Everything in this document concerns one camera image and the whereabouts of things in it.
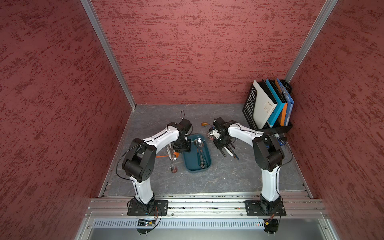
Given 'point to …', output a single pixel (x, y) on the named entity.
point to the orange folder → (284, 111)
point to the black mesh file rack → (248, 110)
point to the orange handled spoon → (162, 156)
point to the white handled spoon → (229, 152)
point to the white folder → (264, 105)
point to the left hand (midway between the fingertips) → (185, 153)
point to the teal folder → (281, 104)
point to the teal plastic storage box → (190, 159)
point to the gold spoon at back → (205, 124)
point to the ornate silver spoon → (222, 152)
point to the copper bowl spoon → (174, 169)
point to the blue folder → (290, 103)
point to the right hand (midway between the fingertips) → (220, 148)
